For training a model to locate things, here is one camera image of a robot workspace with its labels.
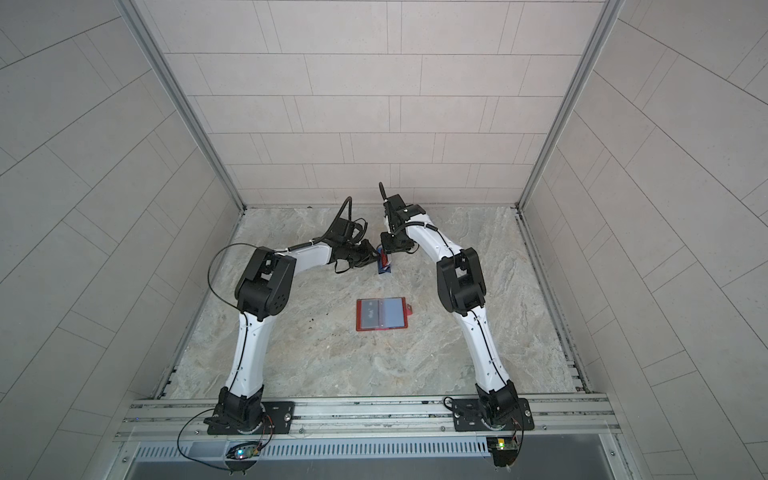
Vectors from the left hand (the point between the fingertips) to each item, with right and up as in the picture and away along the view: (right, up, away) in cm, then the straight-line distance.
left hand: (387, 250), depth 102 cm
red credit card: (-1, -2, -5) cm, 5 cm away
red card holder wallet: (-3, -18, -13) cm, 23 cm away
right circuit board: (+28, -43, -34) cm, 62 cm away
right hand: (+1, +1, -1) cm, 1 cm away
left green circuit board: (-30, -41, -37) cm, 63 cm away
